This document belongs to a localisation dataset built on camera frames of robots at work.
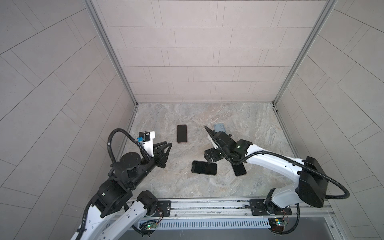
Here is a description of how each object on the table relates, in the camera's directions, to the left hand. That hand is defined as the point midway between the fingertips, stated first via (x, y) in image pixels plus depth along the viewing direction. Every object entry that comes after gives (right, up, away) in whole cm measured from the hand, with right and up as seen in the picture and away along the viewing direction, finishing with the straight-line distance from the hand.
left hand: (173, 144), depth 60 cm
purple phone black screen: (-1, -1, +40) cm, 40 cm away
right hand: (+16, -10, +20) cm, 27 cm away
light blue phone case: (+25, +3, +43) cm, 49 cm away
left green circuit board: (-10, -37, +5) cm, 38 cm away
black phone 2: (+34, -20, +26) cm, 47 cm away
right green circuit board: (+47, -39, +8) cm, 61 cm away
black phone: (+13, -16, +17) cm, 27 cm away
